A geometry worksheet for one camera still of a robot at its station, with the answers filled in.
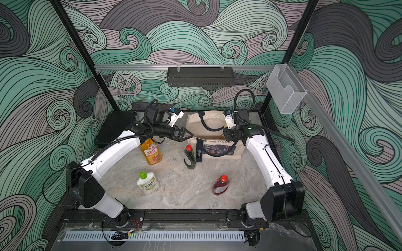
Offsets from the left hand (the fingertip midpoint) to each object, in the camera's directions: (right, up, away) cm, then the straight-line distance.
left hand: (188, 132), depth 74 cm
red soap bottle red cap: (+16, -24, -5) cm, 29 cm away
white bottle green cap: (-19, -24, -1) cm, 31 cm away
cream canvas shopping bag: (+11, +2, +20) cm, 23 cm away
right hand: (+21, 0, +7) cm, 22 cm away
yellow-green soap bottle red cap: (+21, -4, +26) cm, 34 cm away
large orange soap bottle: (-20, -11, +8) cm, 24 cm away
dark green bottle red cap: (0, -16, +9) cm, 18 cm away
